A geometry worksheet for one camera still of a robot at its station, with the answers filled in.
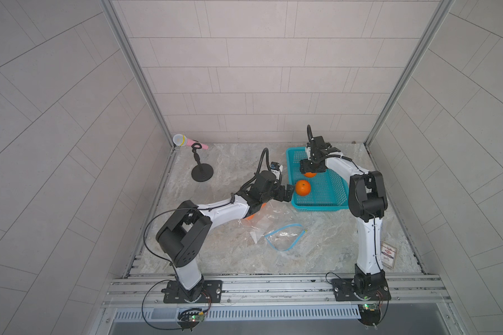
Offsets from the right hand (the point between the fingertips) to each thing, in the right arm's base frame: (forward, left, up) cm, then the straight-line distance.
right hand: (307, 166), depth 105 cm
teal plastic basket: (-13, -8, -3) cm, 16 cm away
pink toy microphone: (-4, +54, +26) cm, 60 cm away
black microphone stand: (-1, +53, +1) cm, 53 cm away
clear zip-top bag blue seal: (-28, +19, -1) cm, 34 cm away
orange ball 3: (-8, +1, +4) cm, 9 cm away
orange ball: (-36, +27, +22) cm, 50 cm away
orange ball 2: (-15, +5, +3) cm, 16 cm away
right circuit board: (-61, -10, -5) cm, 62 cm away
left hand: (-17, +12, +9) cm, 22 cm away
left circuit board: (-59, +49, 0) cm, 76 cm away
